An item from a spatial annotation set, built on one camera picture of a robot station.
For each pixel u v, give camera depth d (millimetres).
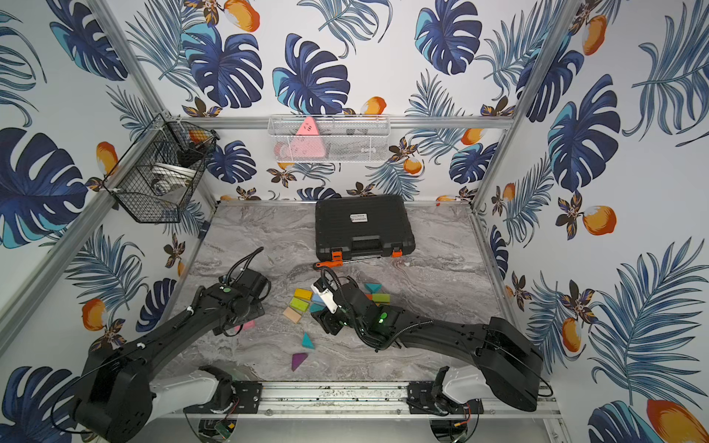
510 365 418
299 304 919
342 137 925
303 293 950
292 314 898
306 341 838
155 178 835
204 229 1127
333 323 688
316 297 925
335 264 1002
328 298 681
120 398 404
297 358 807
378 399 763
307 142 899
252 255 766
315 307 910
